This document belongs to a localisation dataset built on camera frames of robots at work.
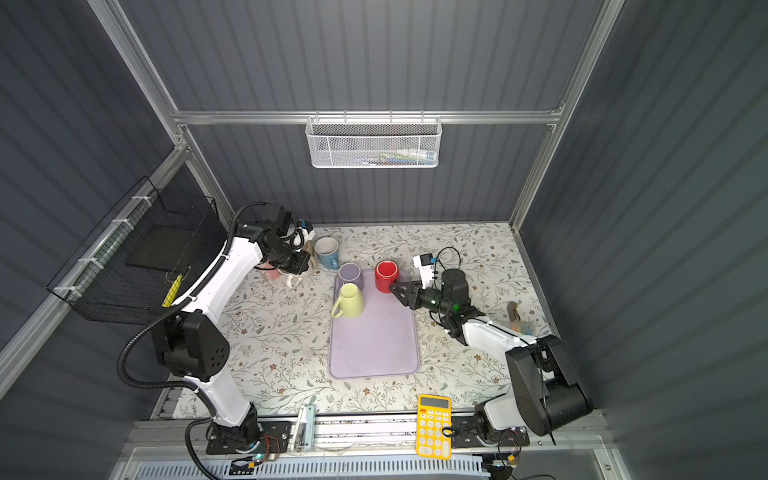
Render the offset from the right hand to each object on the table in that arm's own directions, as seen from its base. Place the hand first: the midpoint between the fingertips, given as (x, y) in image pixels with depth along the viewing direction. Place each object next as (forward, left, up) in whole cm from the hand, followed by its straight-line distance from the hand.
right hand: (397, 290), depth 82 cm
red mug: (+12, +4, -8) cm, 15 cm away
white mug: (+5, +30, -2) cm, 31 cm away
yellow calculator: (-31, -9, -15) cm, 35 cm away
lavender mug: (+11, +16, -8) cm, 21 cm away
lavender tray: (-8, +4, -18) cm, 20 cm away
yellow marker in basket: (-8, +53, +12) cm, 55 cm away
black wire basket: (-9, +65, +18) cm, 68 cm away
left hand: (+7, +28, +2) cm, 29 cm away
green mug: (+1, +14, -8) cm, 16 cm away
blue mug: (+22, +25, -8) cm, 34 cm away
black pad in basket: (+4, +60, +15) cm, 62 cm away
